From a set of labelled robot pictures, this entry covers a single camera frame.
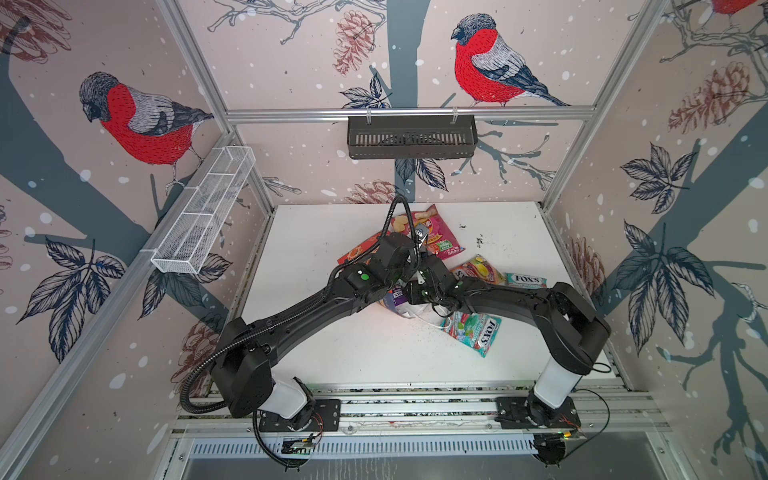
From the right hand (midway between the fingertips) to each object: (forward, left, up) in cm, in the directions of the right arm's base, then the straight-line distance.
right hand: (404, 294), depth 90 cm
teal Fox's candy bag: (+9, -40, -5) cm, 41 cm away
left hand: (+3, -1, +20) cm, 20 cm away
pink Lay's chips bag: (+21, -12, +1) cm, 25 cm away
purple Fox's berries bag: (-1, +2, 0) cm, 2 cm away
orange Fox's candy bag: (+12, -25, -2) cm, 27 cm away
